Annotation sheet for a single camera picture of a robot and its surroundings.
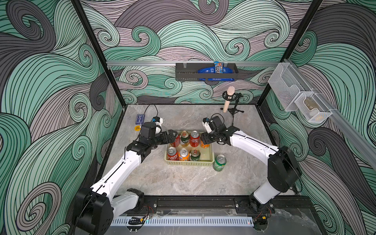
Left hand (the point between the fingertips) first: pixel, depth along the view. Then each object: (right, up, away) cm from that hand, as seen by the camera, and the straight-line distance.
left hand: (171, 132), depth 80 cm
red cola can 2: (+14, -5, +8) cm, 17 cm away
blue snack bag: (+25, +39, +12) cm, 48 cm away
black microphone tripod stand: (+40, +20, +15) cm, 47 cm away
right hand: (+22, -3, +9) cm, 24 cm away
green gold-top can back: (+8, -5, +9) cm, 13 cm away
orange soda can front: (+7, -13, +1) cm, 15 cm away
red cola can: (+3, -8, +11) cm, 14 cm away
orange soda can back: (+20, -10, +10) cm, 24 cm away
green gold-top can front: (+14, -13, +1) cm, 19 cm away
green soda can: (+27, -16, -2) cm, 32 cm away
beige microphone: (+36, +25, +9) cm, 45 cm away
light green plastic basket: (+22, -19, +12) cm, 31 cm away
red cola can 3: (0, -13, +1) cm, 13 cm away
